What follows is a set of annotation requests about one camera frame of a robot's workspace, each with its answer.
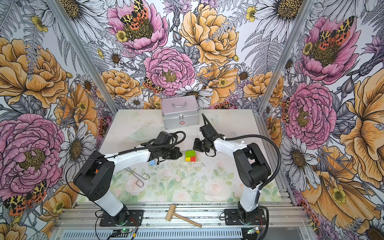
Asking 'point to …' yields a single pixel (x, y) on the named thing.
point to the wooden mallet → (170, 212)
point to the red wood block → (193, 159)
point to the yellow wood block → (188, 159)
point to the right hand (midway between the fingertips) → (193, 151)
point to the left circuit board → (125, 230)
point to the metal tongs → (143, 185)
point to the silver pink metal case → (180, 111)
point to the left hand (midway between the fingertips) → (180, 158)
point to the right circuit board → (252, 230)
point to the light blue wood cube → (152, 163)
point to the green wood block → (190, 153)
